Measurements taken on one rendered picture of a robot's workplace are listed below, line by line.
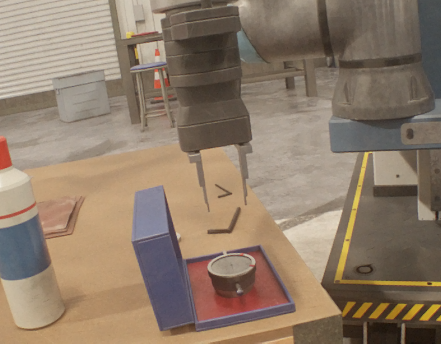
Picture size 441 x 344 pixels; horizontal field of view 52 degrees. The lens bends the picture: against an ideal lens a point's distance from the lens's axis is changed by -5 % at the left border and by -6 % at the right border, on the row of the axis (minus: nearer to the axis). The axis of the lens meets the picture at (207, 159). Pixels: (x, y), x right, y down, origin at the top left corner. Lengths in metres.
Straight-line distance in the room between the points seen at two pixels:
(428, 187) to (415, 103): 0.30
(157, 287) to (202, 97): 0.20
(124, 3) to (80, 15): 0.80
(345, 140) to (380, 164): 0.39
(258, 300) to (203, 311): 0.06
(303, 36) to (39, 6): 7.94
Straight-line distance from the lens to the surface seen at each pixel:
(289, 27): 0.83
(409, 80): 0.84
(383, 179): 1.24
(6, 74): 8.87
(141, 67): 4.30
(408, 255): 0.96
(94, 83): 6.05
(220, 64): 0.46
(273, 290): 0.57
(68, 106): 5.97
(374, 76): 0.83
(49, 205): 1.01
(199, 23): 0.40
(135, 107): 4.91
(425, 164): 1.06
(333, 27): 0.83
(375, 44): 0.82
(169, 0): 0.45
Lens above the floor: 0.77
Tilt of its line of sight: 15 degrees down
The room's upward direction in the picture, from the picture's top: 8 degrees counter-clockwise
